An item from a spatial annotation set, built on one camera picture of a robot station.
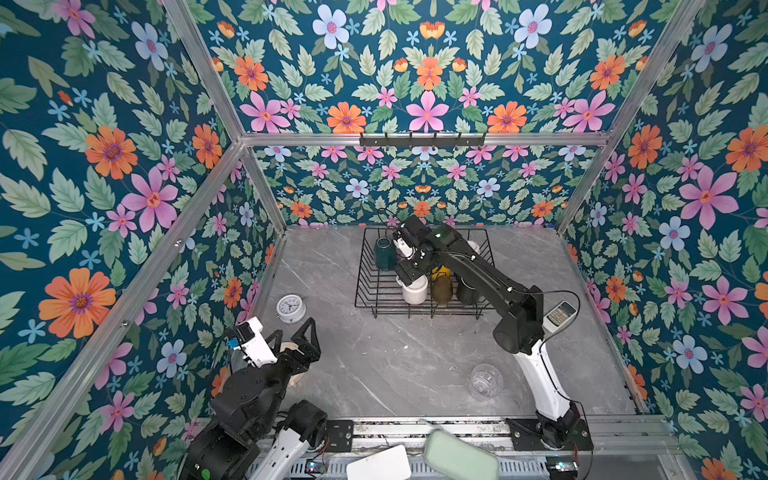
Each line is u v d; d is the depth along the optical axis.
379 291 0.99
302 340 0.54
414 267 0.77
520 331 0.55
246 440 0.44
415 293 0.91
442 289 0.94
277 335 0.63
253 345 0.51
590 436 0.73
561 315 0.94
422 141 0.92
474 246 0.98
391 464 0.68
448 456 0.69
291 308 0.93
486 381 0.82
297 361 0.54
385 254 0.97
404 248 0.74
